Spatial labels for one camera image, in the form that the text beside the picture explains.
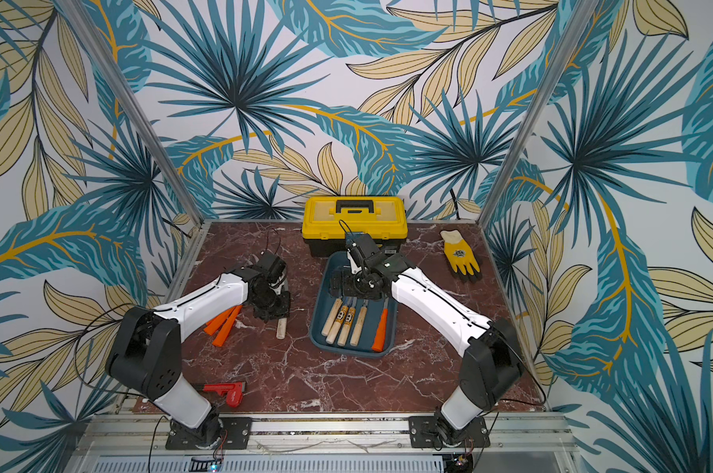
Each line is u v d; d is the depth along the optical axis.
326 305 0.95
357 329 0.90
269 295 0.73
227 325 0.90
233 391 0.78
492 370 0.43
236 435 0.73
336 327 0.90
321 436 0.75
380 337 0.88
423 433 0.73
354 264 0.66
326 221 0.98
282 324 0.85
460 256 1.07
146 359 0.45
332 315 0.93
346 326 0.90
